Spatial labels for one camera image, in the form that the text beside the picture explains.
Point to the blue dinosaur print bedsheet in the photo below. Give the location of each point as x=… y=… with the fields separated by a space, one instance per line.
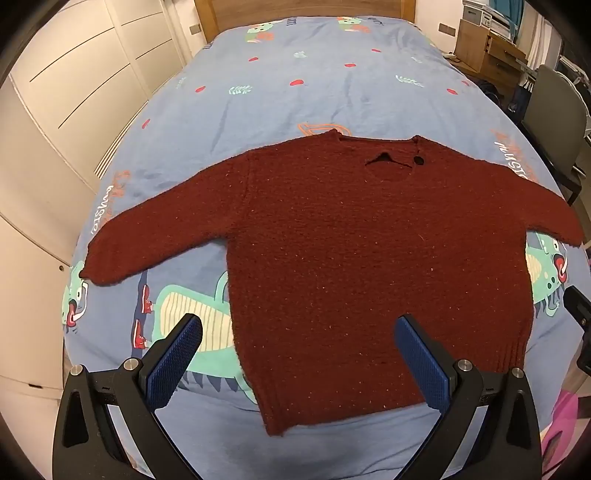
x=306 y=76

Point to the grey office chair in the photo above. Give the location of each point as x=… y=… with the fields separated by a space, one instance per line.
x=556 y=122

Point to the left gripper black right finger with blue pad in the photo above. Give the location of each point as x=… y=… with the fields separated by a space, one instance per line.
x=508 y=444

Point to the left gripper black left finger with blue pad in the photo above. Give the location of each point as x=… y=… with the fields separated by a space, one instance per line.
x=86 y=445

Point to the cream wardrobe doors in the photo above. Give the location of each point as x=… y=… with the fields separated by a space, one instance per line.
x=65 y=105

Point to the wooden drawer cabinet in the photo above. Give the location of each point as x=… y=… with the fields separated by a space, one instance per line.
x=488 y=55

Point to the wooden headboard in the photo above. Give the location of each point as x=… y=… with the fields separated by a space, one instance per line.
x=217 y=16

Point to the dark red knit sweater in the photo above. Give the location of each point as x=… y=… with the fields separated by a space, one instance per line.
x=329 y=239

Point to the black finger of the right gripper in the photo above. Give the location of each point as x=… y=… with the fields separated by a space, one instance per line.
x=578 y=306

